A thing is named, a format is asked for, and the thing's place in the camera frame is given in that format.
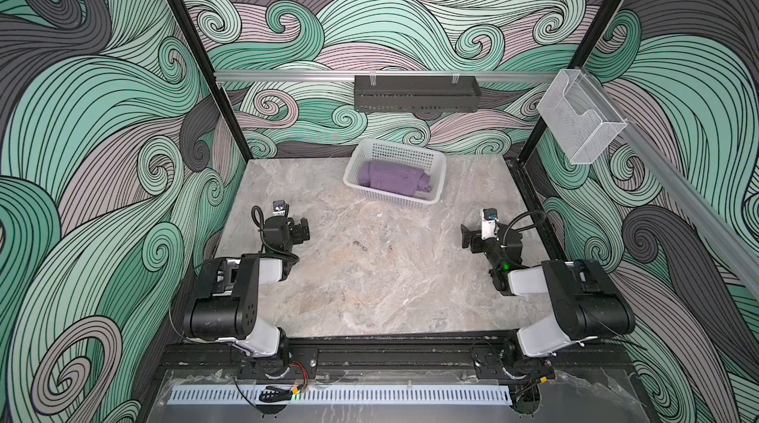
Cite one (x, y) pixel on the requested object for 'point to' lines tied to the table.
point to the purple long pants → (394, 177)
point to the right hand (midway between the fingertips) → (476, 223)
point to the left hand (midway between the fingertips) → (287, 218)
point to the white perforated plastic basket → (377, 149)
